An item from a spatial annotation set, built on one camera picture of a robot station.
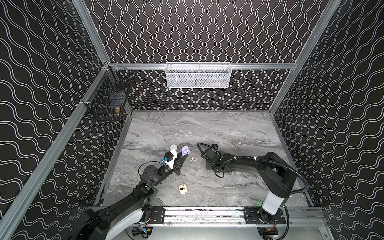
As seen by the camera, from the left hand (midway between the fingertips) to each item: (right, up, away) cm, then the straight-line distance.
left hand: (188, 154), depth 71 cm
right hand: (+14, -10, +22) cm, 28 cm away
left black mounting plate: (-16, -31, +3) cm, 35 cm away
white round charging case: (-11, 0, +27) cm, 29 cm away
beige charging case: (-3, -21, +10) cm, 24 cm away
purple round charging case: (-2, +2, +1) cm, 3 cm away
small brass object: (-40, +22, +12) cm, 47 cm away
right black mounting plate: (+34, -31, +2) cm, 46 cm away
